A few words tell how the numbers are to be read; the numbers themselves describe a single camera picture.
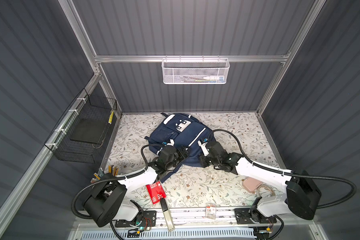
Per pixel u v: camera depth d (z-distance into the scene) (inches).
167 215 28.3
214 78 35.0
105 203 16.7
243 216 28.8
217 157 24.7
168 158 25.7
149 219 28.4
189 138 35.2
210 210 29.1
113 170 29.7
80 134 27.3
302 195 16.8
